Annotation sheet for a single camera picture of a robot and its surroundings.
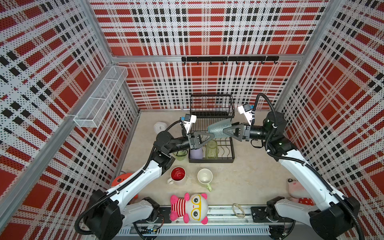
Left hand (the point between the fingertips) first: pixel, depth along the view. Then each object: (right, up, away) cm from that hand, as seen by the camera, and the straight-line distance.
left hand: (213, 138), depth 59 cm
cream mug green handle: (-3, -24, +26) cm, 36 cm away
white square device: (-33, +4, +39) cm, 51 cm away
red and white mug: (-19, -24, +25) cm, 39 cm away
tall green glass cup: (+1, -9, +25) cm, 27 cm away
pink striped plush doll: (-8, -34, +10) cm, 36 cm away
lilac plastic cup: (-7, -12, +26) cm, 30 cm away
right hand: (+4, +3, +1) cm, 5 cm away
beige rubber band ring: (+14, -39, +13) cm, 44 cm away
